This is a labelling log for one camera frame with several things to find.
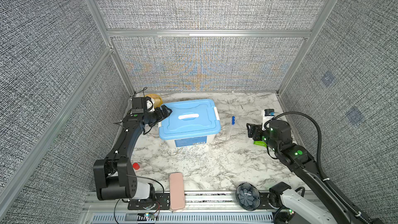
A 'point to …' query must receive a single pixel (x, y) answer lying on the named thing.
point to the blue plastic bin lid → (189, 118)
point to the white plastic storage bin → (192, 142)
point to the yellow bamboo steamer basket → (158, 100)
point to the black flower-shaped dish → (247, 196)
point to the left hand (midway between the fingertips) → (166, 114)
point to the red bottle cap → (136, 166)
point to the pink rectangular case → (176, 191)
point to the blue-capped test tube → (233, 120)
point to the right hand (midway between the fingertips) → (254, 122)
